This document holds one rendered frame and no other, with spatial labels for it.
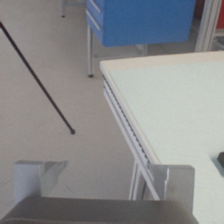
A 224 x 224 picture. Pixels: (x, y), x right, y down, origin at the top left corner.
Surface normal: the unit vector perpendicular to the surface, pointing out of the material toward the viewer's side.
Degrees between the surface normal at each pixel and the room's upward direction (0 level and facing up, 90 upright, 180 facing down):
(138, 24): 90
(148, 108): 0
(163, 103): 0
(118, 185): 0
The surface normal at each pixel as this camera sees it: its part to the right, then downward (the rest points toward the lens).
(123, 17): 0.29, 0.60
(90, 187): 0.05, -0.79
